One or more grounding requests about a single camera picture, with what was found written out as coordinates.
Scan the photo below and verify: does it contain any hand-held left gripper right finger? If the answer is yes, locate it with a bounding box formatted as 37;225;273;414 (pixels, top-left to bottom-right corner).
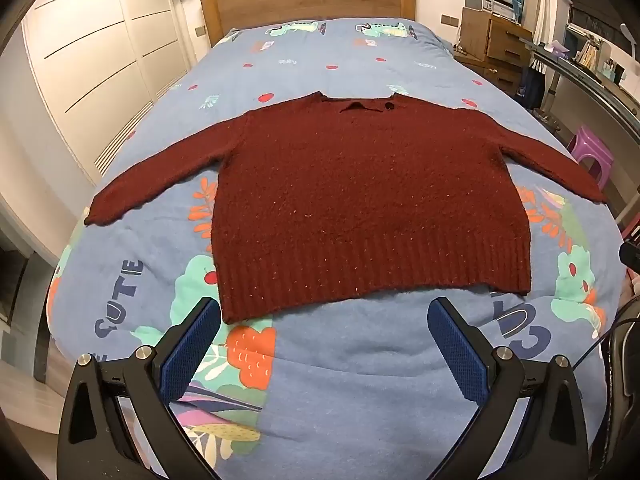
426;296;593;480

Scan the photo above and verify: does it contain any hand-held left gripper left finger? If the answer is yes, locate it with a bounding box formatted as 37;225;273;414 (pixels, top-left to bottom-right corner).
57;296;223;480

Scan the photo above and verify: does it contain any dark red knitted sweater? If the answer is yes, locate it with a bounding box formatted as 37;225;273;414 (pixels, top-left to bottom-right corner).
84;91;608;325

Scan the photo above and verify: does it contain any purple plastic stool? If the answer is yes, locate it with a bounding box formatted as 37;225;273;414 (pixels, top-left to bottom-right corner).
565;126;615;186

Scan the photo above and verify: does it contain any blue printed blanket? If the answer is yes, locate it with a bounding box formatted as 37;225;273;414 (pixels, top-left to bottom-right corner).
45;17;626;480

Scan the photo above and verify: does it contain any long desk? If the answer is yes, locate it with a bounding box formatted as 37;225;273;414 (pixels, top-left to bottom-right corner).
530;40;640;133

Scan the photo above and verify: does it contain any dark bag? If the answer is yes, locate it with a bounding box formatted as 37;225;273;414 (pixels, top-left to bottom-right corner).
517;60;548;111

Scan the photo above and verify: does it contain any white desk lamp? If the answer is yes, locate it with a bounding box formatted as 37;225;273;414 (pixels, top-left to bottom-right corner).
620;22;640;61

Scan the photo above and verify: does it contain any wooden dresser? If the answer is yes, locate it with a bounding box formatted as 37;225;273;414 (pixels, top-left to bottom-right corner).
457;7;533;96

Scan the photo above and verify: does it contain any white printer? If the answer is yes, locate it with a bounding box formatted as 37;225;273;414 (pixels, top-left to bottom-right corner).
462;0;521;21

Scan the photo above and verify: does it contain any white wardrobe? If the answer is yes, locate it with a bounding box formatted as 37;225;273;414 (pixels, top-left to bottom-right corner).
20;0;196;186

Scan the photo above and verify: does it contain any wooden headboard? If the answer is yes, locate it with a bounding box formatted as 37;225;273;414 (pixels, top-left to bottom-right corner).
200;0;417;46

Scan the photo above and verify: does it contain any black cable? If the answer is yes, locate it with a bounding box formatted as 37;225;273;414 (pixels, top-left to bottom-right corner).
572;305;626;368

